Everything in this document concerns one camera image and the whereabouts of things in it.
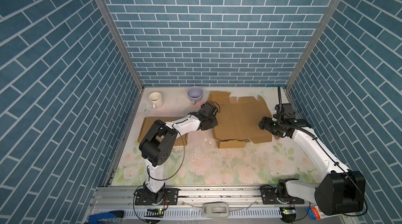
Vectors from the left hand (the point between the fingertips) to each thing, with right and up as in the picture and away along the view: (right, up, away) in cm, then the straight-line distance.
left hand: (215, 122), depth 95 cm
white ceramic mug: (-39, +15, +9) cm, 43 cm away
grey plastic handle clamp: (-1, -35, -27) cm, 44 cm away
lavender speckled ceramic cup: (-14, +18, +18) cm, 29 cm away
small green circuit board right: (+34, -39, -21) cm, 56 cm away
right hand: (+26, +1, -10) cm, 28 cm away
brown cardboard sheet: (+16, +1, +10) cm, 18 cm away
